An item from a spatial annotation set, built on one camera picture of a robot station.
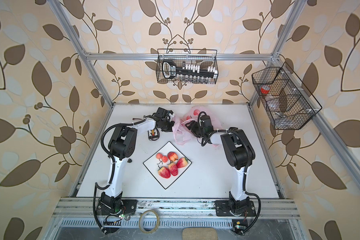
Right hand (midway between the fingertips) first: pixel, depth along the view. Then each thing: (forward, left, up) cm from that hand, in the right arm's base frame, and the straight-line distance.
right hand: (187, 127), depth 100 cm
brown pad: (-57, -3, -2) cm, 57 cm away
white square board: (-23, +23, -6) cm, 33 cm away
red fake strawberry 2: (-24, +4, -1) cm, 25 cm away
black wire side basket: (-8, -50, +29) cm, 58 cm away
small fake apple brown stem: (-20, +10, -2) cm, 22 cm away
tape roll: (-51, +24, -2) cm, 57 cm away
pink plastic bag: (-11, +4, +7) cm, 13 cm away
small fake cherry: (-21, +15, -3) cm, 26 cm away
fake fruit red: (-29, +14, -2) cm, 33 cm away
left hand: (+2, +6, -2) cm, 7 cm away
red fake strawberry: (-28, +9, -1) cm, 29 cm away
